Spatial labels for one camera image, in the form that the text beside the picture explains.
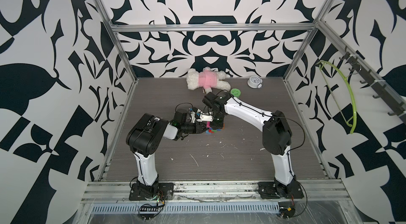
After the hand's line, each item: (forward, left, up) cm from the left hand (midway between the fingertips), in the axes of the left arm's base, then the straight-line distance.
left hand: (207, 125), depth 94 cm
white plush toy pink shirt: (+31, -1, +7) cm, 32 cm away
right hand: (0, -4, +5) cm, 6 cm away
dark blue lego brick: (-4, -6, +3) cm, 8 cm away
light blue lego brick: (-4, 0, 0) cm, 4 cm away
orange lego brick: (-8, -7, +14) cm, 17 cm away
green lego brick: (-5, -3, +3) cm, 6 cm away
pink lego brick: (-5, 0, +11) cm, 12 cm away
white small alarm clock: (+33, -36, +1) cm, 49 cm away
